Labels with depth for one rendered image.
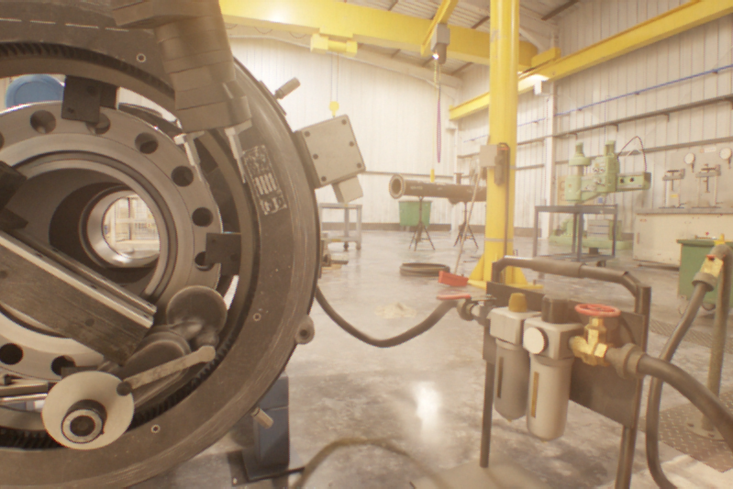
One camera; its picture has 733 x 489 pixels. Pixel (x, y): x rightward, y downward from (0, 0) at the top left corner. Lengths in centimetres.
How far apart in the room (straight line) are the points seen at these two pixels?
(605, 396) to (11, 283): 93
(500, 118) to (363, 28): 919
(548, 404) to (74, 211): 132
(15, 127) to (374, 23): 1253
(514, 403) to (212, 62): 81
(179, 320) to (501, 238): 354
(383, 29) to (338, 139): 1242
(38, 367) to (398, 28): 1295
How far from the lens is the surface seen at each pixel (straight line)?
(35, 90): 142
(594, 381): 86
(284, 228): 63
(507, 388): 91
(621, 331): 81
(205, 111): 48
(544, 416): 86
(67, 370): 79
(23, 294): 63
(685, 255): 341
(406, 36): 1333
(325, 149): 69
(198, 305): 67
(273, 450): 114
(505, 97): 415
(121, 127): 75
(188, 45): 47
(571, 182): 1241
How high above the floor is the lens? 65
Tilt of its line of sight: 4 degrees down
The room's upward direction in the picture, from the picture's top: 1 degrees clockwise
